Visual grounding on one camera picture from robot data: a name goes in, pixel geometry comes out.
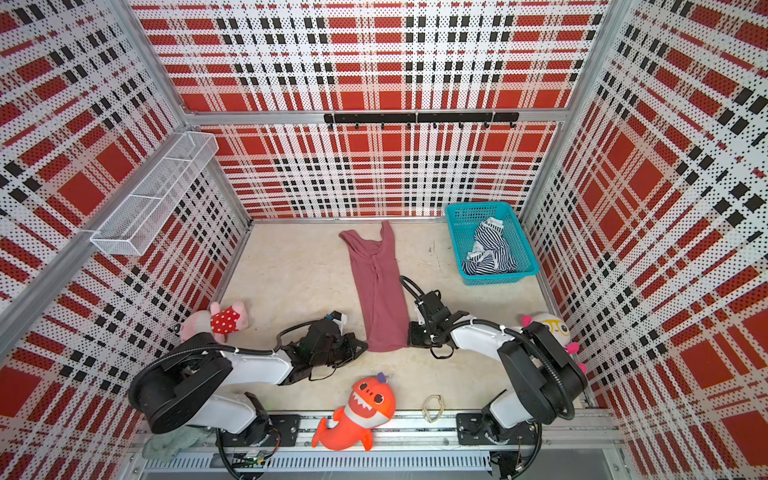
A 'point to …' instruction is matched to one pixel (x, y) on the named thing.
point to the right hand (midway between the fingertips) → (412, 338)
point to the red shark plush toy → (371, 403)
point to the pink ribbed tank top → (384, 307)
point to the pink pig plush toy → (217, 322)
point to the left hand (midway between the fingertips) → (372, 345)
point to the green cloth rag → (164, 445)
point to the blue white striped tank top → (492, 254)
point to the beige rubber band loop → (424, 403)
